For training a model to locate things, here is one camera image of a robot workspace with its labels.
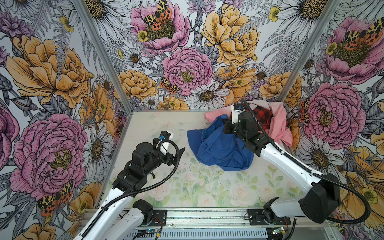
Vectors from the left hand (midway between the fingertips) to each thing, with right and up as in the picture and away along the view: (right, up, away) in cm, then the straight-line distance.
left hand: (174, 147), depth 71 cm
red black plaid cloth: (+57, +18, +35) cm, 69 cm away
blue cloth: (+20, -1, +11) cm, 22 cm away
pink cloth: (+64, +7, +26) cm, 69 cm away
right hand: (+24, +11, +9) cm, 28 cm away
